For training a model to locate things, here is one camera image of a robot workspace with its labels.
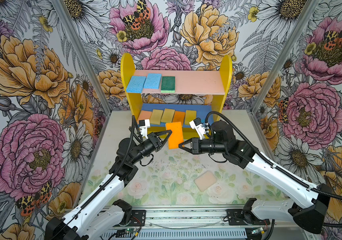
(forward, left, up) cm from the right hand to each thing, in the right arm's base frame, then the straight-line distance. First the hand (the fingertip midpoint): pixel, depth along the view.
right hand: (181, 151), depth 64 cm
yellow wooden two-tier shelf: (+59, +12, -18) cm, 63 cm away
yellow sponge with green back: (+34, +15, -14) cm, 40 cm away
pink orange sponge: (+35, +22, -13) cm, 43 cm away
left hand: (+6, +3, +3) cm, 7 cm away
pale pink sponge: (-2, -13, -30) cm, 33 cm away
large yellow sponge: (+35, +7, -14) cm, 38 cm away
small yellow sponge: (+35, -8, -15) cm, 39 cm away
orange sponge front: (+33, 0, -14) cm, 36 cm away
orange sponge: (+5, +2, +3) cm, 6 cm away
